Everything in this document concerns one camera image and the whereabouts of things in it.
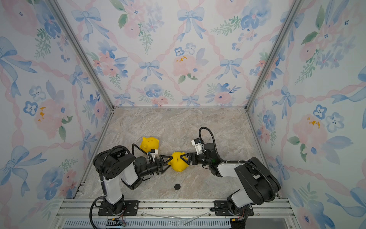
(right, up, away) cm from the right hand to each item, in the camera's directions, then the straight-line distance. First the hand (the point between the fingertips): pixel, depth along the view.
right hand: (185, 156), depth 86 cm
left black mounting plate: (-28, -24, -12) cm, 39 cm away
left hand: (-7, -3, -2) cm, 8 cm away
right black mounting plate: (+19, -24, -11) cm, 33 cm away
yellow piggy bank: (-23, +7, +2) cm, 24 cm away
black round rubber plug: (-5, -16, -4) cm, 17 cm away
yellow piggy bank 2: (-5, -3, -4) cm, 7 cm away
